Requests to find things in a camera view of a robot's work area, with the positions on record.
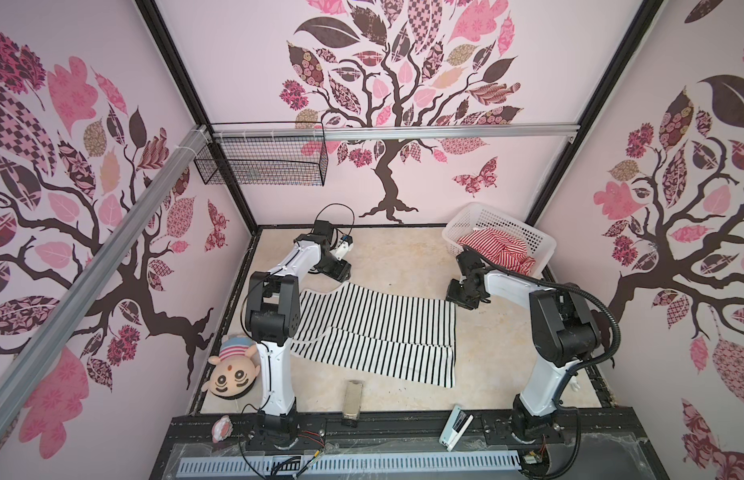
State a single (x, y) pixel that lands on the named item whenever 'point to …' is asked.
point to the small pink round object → (222, 428)
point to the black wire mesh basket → (266, 162)
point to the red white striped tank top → (505, 249)
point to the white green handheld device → (455, 427)
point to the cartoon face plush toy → (235, 369)
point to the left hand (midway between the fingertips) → (339, 274)
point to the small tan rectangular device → (352, 400)
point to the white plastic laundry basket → (471, 216)
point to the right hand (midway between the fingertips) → (450, 295)
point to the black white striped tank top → (406, 339)
